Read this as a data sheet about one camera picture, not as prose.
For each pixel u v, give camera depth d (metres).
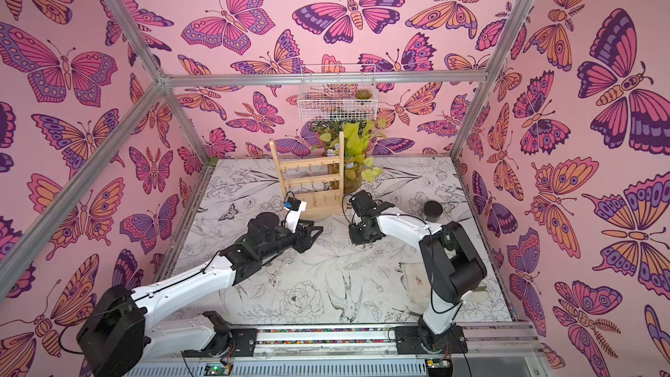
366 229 0.77
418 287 0.83
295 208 0.69
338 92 0.96
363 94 0.92
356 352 0.73
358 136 0.93
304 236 0.69
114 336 0.41
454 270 0.47
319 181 0.91
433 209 0.98
